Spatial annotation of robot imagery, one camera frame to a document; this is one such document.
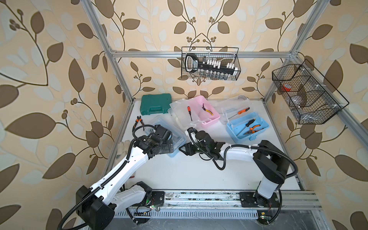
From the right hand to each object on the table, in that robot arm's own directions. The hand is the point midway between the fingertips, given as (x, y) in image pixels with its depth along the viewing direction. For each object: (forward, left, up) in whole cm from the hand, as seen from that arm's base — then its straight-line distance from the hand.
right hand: (182, 147), depth 85 cm
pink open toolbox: (+32, -12, -4) cm, 34 cm away
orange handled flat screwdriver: (+26, -42, 0) cm, 50 cm away
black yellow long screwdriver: (+19, -47, -7) cm, 51 cm away
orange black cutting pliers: (+28, +34, -7) cm, 45 cm away
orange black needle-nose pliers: (+14, -48, -7) cm, 51 cm away
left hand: (-2, +10, +7) cm, 13 cm away
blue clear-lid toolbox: (+5, +1, +2) cm, 6 cm away
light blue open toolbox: (+17, -42, -3) cm, 46 cm away
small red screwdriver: (+26, -5, +4) cm, 27 cm away
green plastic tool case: (+39, +21, -2) cm, 45 cm away
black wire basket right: (+13, -70, +25) cm, 75 cm away
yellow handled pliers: (+34, -19, -6) cm, 40 cm away
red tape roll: (+22, -61, +25) cm, 70 cm away
